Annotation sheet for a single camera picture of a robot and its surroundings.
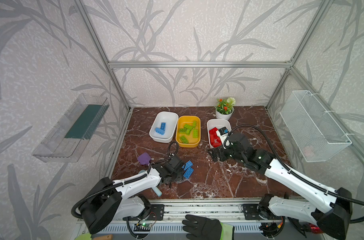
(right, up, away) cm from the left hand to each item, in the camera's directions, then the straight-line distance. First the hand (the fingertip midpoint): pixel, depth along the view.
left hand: (181, 171), depth 86 cm
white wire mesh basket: (+60, +24, -23) cm, 68 cm away
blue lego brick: (+4, +3, +3) cm, 5 cm away
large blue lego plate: (-16, +22, +19) cm, 33 cm away
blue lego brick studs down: (+4, -1, +1) cm, 4 cm away
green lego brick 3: (+8, +27, +22) cm, 36 cm away
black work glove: (+9, -20, -18) cm, 28 cm away
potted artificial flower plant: (+28, +38, +13) cm, 49 cm away
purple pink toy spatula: (-23, +6, +6) cm, 25 cm away
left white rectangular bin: (-10, +32, +26) cm, 42 cm away
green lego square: (-1, +23, +19) cm, 30 cm away
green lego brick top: (+4, +25, +21) cm, 33 cm away
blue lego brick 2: (-15, +26, +22) cm, 37 cm away
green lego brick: (+8, +21, +17) cm, 28 cm away
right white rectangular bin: (+25, +28, +20) cm, 42 cm away
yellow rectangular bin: (0, +30, +22) cm, 37 cm away
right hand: (+18, +18, -10) cm, 28 cm away
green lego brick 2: (+1, +17, +13) cm, 21 cm away
